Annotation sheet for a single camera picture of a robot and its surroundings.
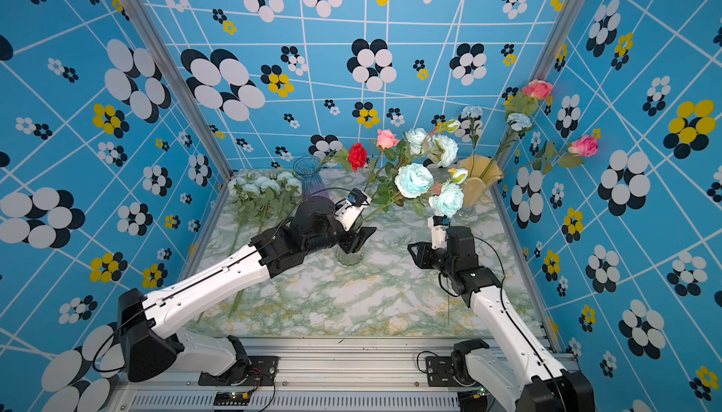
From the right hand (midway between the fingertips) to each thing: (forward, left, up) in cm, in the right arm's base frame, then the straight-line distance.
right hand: (417, 245), depth 81 cm
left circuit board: (-36, +50, -17) cm, 64 cm away
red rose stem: (+21, +19, +17) cm, 32 cm away
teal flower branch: (+29, +65, -9) cm, 72 cm away
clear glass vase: (+2, +20, -13) cm, 24 cm away
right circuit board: (-36, -12, -17) cm, 41 cm away
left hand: (0, +13, +14) cm, 20 cm away
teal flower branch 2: (+30, +55, -8) cm, 63 cm away
